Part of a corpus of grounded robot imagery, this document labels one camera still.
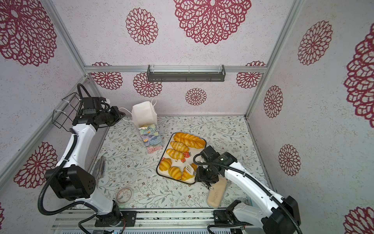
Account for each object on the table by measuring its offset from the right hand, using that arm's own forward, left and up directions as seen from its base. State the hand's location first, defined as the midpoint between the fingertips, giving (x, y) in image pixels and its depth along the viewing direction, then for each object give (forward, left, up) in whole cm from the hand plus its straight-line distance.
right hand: (197, 178), depth 75 cm
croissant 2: (+5, +6, -9) cm, 12 cm away
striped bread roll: (+25, +11, -8) cm, 28 cm away
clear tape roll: (-6, +41, -11) cm, 43 cm away
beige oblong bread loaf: (-6, -10, -9) cm, 15 cm away
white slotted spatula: (+6, +4, -2) cm, 7 cm away
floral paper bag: (+43, +37, +1) cm, 56 cm away
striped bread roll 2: (+19, +14, -9) cm, 25 cm away
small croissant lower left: (+12, +19, -8) cm, 24 cm away
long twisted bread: (+31, +5, -9) cm, 32 cm away
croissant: (+6, +13, -8) cm, 16 cm away
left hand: (+29, +40, +18) cm, 53 cm away
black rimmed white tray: (+15, +13, -13) cm, 24 cm away
